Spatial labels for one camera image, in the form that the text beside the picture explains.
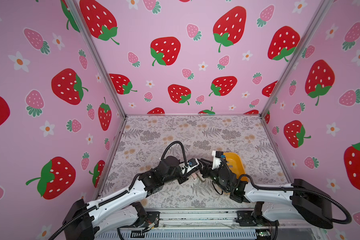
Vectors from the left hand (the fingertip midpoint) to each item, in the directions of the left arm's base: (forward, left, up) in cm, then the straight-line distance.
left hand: (192, 165), depth 74 cm
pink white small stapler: (-7, -2, +4) cm, 8 cm away
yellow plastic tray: (+11, -28, -18) cm, 36 cm away
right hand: (+4, -3, 0) cm, 5 cm away
